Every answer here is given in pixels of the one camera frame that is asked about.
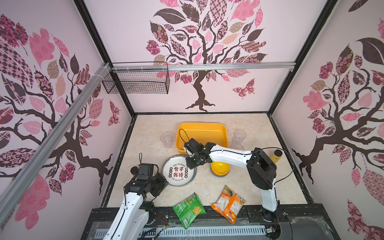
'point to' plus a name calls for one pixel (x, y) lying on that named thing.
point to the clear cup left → (166, 138)
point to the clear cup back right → (239, 136)
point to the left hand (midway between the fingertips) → (169, 184)
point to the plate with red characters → (177, 171)
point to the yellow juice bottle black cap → (277, 154)
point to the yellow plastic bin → (203, 132)
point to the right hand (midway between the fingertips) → (188, 162)
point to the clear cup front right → (237, 146)
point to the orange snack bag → (228, 205)
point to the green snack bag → (188, 209)
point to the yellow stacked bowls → (220, 168)
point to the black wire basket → (148, 77)
